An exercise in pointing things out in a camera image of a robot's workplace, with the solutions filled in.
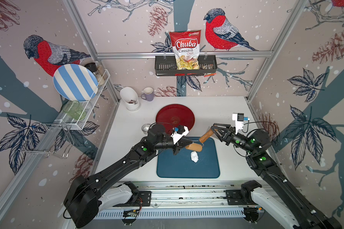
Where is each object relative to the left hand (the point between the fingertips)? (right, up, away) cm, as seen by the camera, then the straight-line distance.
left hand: (193, 139), depth 68 cm
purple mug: (-31, +27, +46) cm, 62 cm away
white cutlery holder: (-44, +25, +42) cm, 66 cm away
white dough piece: (+3, -14, +18) cm, 23 cm away
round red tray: (-12, +10, +43) cm, 45 cm away
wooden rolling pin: (+3, -4, +5) cm, 7 cm away
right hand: (+9, +7, -2) cm, 11 cm away
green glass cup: (-60, +15, +2) cm, 62 cm away
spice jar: (-54, +36, +17) cm, 67 cm away
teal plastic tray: (-5, -20, +16) cm, 27 cm away
